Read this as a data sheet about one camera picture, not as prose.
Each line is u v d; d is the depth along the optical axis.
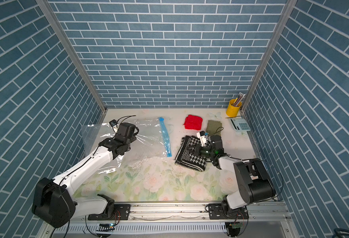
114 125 0.72
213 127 1.05
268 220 0.75
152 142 0.93
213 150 0.72
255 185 0.44
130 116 0.66
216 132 0.83
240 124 1.10
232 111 1.12
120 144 0.60
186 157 0.89
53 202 0.39
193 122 1.08
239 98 1.09
